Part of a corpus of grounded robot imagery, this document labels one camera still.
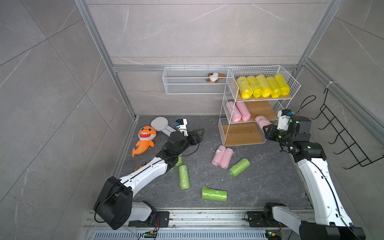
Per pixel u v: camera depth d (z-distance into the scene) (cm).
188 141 70
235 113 82
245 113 82
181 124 71
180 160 92
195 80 101
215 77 86
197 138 69
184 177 84
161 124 111
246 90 70
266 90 70
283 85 73
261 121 74
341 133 68
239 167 88
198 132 70
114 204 41
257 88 70
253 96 71
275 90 70
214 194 78
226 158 93
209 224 73
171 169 91
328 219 36
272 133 62
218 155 95
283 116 61
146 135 98
